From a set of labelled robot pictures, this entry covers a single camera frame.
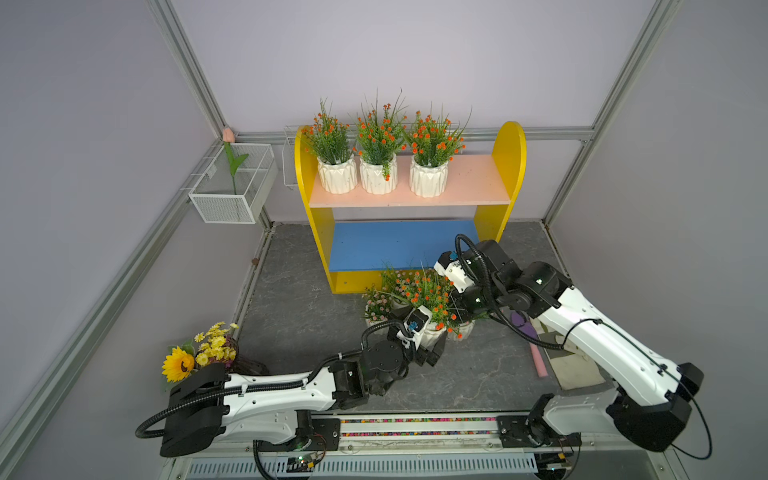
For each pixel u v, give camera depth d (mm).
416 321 560
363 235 990
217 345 631
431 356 629
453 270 627
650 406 400
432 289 600
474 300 568
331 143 641
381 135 602
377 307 807
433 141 578
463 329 840
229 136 891
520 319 555
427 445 732
